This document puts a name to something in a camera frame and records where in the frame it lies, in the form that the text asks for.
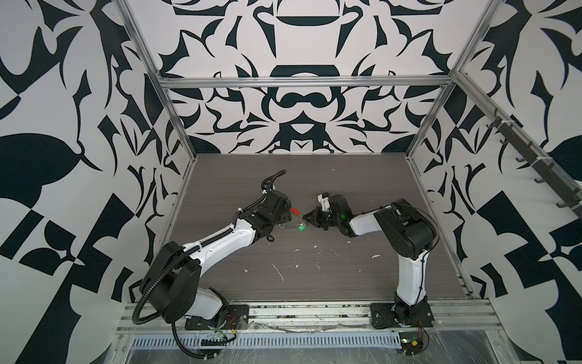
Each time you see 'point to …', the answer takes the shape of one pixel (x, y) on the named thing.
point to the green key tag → (301, 227)
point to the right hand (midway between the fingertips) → (303, 216)
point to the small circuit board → (411, 342)
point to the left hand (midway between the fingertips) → (283, 204)
